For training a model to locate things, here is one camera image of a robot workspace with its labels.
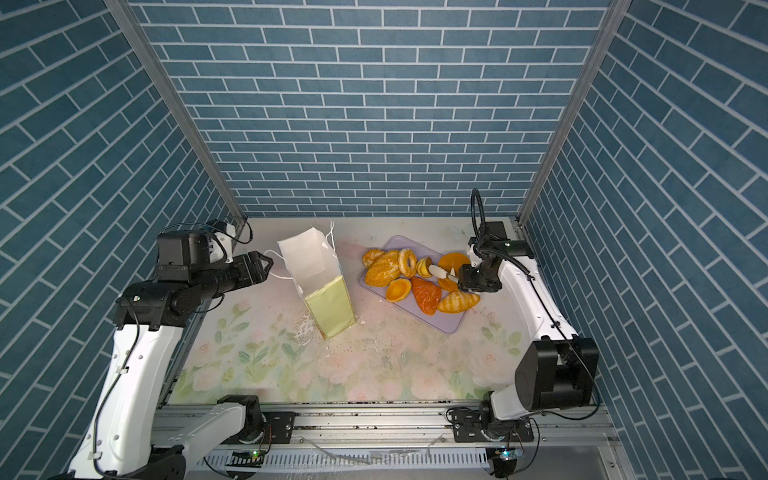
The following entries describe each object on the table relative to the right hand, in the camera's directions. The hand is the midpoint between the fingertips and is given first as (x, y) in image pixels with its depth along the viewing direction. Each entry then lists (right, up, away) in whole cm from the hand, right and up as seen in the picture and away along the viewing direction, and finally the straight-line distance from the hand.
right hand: (466, 280), depth 83 cm
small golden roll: (-30, +6, +19) cm, 35 cm away
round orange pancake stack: (-2, +4, +18) cm, 19 cm away
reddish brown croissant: (-10, -6, +11) cm, 16 cm away
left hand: (-51, +6, -16) cm, 53 cm away
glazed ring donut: (-18, +4, +15) cm, 24 cm away
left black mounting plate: (-49, -36, -10) cm, 62 cm away
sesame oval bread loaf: (-24, +2, +13) cm, 28 cm away
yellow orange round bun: (-19, -4, +11) cm, 23 cm away
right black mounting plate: (-1, -35, -10) cm, 37 cm away
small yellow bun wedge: (-11, +3, +15) cm, 19 cm away
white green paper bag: (-46, +3, +11) cm, 47 cm away
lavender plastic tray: (-3, -14, +9) cm, 17 cm away
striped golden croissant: (-1, -7, +8) cm, 11 cm away
